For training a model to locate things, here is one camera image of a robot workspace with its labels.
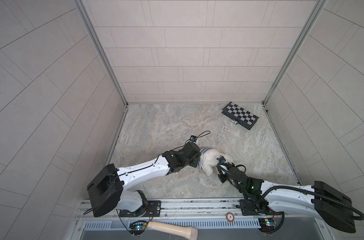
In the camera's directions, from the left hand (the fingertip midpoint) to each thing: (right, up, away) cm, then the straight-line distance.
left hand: (200, 156), depth 80 cm
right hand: (+8, -6, +2) cm, 10 cm away
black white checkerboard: (+30, +22, +25) cm, 45 cm away
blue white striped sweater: (-1, -2, -3) cm, 4 cm away
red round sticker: (+13, -26, -11) cm, 31 cm away
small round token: (+18, +13, +22) cm, 32 cm away
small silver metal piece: (+26, +18, +24) cm, 39 cm away
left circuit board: (-29, -27, -15) cm, 43 cm away
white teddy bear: (+4, -2, -3) cm, 6 cm away
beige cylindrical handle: (-6, -27, -18) cm, 33 cm away
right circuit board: (+30, -28, -12) cm, 43 cm away
